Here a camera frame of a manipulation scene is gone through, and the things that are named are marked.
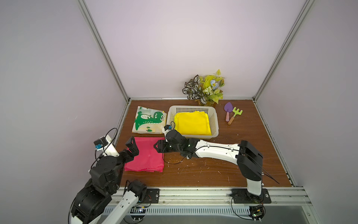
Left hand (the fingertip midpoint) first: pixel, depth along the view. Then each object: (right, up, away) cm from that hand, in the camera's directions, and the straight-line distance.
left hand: (127, 140), depth 60 cm
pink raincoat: (+3, -16, +23) cm, 29 cm away
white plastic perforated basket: (+47, +9, +40) cm, 62 cm away
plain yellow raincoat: (+33, +4, +40) cm, 52 cm away
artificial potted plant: (+40, +27, +35) cm, 60 cm away
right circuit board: (+62, -39, +10) cm, 74 cm away
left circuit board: (+1, -41, +12) cm, 43 cm away
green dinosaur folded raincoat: (-1, +5, +40) cm, 41 cm away
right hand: (+9, -6, +16) cm, 19 cm away
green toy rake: (+68, +12, +50) cm, 86 cm away
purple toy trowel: (+63, +16, +54) cm, 84 cm away
